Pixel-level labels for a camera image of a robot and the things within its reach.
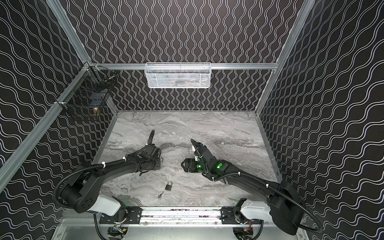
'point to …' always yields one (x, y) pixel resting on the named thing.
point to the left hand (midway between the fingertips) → (162, 165)
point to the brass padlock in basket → (95, 111)
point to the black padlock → (167, 187)
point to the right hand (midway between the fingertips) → (187, 165)
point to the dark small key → (160, 196)
